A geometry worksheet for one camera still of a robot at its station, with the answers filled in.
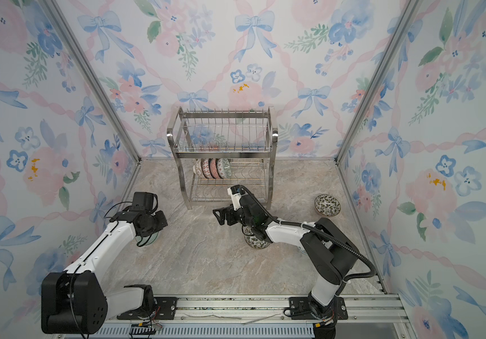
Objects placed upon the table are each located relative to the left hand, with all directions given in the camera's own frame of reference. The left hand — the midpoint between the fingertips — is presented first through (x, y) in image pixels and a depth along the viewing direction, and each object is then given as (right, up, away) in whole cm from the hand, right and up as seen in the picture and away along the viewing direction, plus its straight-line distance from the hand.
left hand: (162, 221), depth 86 cm
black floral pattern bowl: (+19, +22, +14) cm, 32 cm away
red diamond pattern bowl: (+15, +22, +14) cm, 31 cm away
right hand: (+24, +6, +1) cm, 25 cm away
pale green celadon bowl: (+1, -4, -13) cm, 14 cm away
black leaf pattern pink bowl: (+73, +5, +14) cm, 74 cm away
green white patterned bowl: (+24, +23, +15) cm, 36 cm away
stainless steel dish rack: (+25, +28, +9) cm, 38 cm away
